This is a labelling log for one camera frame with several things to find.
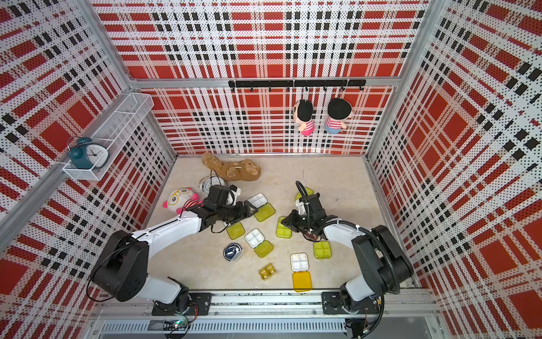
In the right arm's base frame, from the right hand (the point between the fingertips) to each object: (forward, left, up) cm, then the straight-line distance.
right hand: (284, 222), depth 87 cm
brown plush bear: (+27, +20, +3) cm, 34 cm away
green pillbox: (-3, +21, -1) cm, 21 cm away
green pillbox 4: (-10, -16, -7) cm, 20 cm away
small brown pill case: (-4, -11, -6) cm, 13 cm away
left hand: (+3, +12, +3) cm, 13 cm away
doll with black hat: (+41, -25, +25) cm, 55 cm away
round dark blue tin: (-10, +22, -6) cm, 25 cm away
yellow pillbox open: (-20, -7, -6) cm, 22 cm away
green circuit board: (-35, +35, -4) cm, 49 cm away
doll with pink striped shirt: (+41, -9, +25) cm, 49 cm away
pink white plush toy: (+12, +47, 0) cm, 48 cm away
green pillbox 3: (-6, +12, -6) cm, 14 cm away
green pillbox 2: (-1, +1, -6) cm, 6 cm away
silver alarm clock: (+23, +39, -2) cm, 45 cm away
